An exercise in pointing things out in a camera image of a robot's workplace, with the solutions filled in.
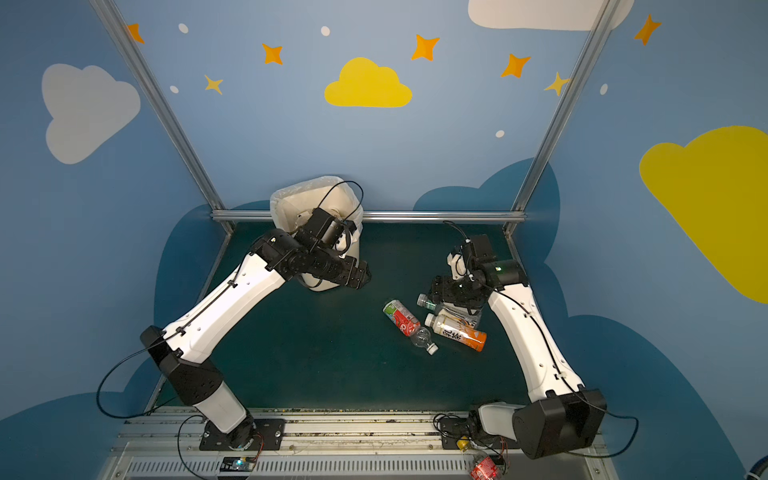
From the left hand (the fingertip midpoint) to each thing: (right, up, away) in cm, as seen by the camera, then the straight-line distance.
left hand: (363, 273), depth 72 cm
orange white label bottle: (+27, -18, +16) cm, 36 cm away
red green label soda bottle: (+13, -17, +16) cm, 26 cm away
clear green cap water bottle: (+18, -10, +23) cm, 31 cm away
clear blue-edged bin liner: (-25, +20, +22) cm, 39 cm away
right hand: (+22, -6, +5) cm, 24 cm away
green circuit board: (-31, -47, -1) cm, 56 cm away
